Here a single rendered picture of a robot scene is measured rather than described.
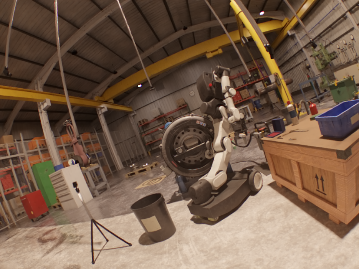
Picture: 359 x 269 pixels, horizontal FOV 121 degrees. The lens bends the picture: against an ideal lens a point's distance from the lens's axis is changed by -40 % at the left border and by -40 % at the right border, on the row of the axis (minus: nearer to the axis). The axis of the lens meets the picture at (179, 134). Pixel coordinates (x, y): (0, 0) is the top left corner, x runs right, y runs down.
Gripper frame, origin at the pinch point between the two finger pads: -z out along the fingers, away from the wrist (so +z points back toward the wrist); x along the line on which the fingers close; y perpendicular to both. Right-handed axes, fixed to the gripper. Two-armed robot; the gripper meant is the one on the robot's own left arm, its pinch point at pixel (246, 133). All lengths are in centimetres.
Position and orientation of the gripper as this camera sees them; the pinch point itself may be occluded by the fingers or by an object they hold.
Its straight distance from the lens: 224.3
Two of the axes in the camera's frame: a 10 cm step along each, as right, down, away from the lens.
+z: -3.8, -9.2, 0.0
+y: -7.8, 3.2, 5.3
